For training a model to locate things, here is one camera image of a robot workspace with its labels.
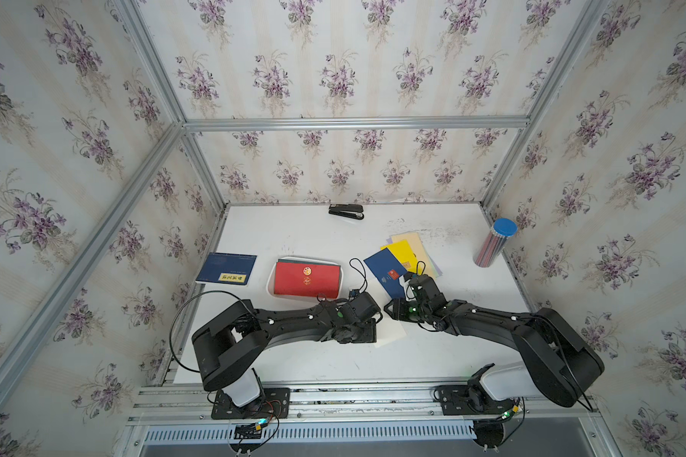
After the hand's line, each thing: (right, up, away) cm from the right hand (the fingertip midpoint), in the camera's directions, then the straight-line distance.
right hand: (391, 310), depth 89 cm
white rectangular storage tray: (-39, +12, +3) cm, 41 cm away
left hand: (-6, -7, -7) cm, 11 cm away
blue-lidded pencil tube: (+34, +22, +1) cm, 40 cm away
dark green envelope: (-27, +14, +6) cm, 32 cm away
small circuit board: (-39, -26, -18) cm, 50 cm away
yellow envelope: (+7, +17, +15) cm, 24 cm away
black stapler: (-13, +34, +26) cm, 45 cm away
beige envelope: (+13, +20, +18) cm, 30 cm away
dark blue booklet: (-57, +12, +11) cm, 60 cm away
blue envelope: (+1, +11, +9) cm, 15 cm away
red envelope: (-29, +9, +4) cm, 30 cm away
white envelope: (-2, -4, -5) cm, 7 cm away
